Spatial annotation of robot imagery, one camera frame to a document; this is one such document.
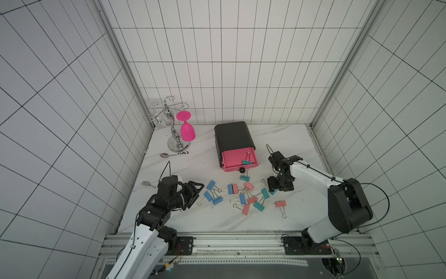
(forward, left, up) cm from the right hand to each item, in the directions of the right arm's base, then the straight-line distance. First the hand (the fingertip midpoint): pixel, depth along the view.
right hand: (271, 188), depth 87 cm
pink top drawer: (+9, +21, +11) cm, 25 cm away
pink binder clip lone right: (-7, -5, -3) cm, 9 cm away
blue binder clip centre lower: (-5, +15, -2) cm, 16 cm away
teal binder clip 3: (+7, +13, -3) cm, 15 cm away
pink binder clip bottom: (-10, +13, -2) cm, 17 cm away
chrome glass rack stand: (+30, +59, -4) cm, 67 cm away
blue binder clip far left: (-5, +33, -2) cm, 33 cm away
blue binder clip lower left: (-7, +27, -1) cm, 28 cm away
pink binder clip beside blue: (-1, +19, -2) cm, 19 cm away
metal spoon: (+17, +62, +1) cm, 64 cm away
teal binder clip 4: (-3, +3, -2) cm, 5 cm away
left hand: (-9, +34, +12) cm, 37 cm away
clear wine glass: (+33, +63, +16) cm, 73 cm away
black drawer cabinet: (+23, +21, +13) cm, 34 cm away
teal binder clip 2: (-1, 0, -1) cm, 2 cm away
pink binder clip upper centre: (+1, +12, -1) cm, 12 cm away
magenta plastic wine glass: (+23, +46, +17) cm, 54 cm away
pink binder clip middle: (-6, +10, -2) cm, 11 cm away
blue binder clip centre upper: (-1, +21, -1) cm, 21 cm away
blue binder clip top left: (+1, +32, -2) cm, 32 cm away
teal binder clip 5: (-8, +7, -2) cm, 11 cm away
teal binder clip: (+9, +14, +10) cm, 19 cm away
